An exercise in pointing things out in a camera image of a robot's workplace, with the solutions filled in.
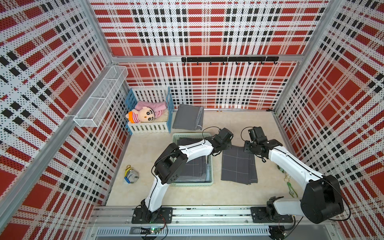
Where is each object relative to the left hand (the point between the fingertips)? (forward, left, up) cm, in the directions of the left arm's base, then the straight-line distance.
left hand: (230, 142), depth 93 cm
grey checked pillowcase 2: (-13, -5, -7) cm, 15 cm away
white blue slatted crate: (+14, +45, +1) cm, 47 cm away
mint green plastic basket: (-22, +22, -6) cm, 32 cm away
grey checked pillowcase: (-15, +22, -3) cm, 27 cm away
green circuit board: (-45, +41, -5) cm, 61 cm away
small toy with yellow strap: (-20, +58, -2) cm, 61 cm away
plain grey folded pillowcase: (+27, +28, -6) cm, 39 cm away
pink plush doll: (+19, +56, +9) cm, 60 cm away
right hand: (-5, -11, +4) cm, 12 cm away
